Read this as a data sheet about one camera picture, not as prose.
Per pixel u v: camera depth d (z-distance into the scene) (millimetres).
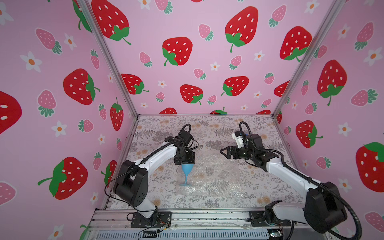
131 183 445
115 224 729
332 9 699
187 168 810
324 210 405
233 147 742
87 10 687
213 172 906
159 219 732
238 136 760
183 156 730
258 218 712
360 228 344
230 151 731
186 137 696
